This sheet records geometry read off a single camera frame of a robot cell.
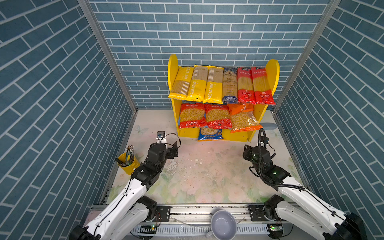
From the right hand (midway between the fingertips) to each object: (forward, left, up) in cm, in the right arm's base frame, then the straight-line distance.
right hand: (246, 145), depth 82 cm
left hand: (-4, +42, +4) cm, 42 cm away
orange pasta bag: (+17, +1, +4) cm, 17 cm away
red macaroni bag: (+19, +32, +3) cm, 37 cm away
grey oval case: (+31, -25, -18) cm, 43 cm away
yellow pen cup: (-14, +64, -4) cm, 66 cm away
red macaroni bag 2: (+17, +16, +3) cm, 24 cm away
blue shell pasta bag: (+13, +22, -10) cm, 28 cm away
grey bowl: (-36, +12, -15) cm, 41 cm away
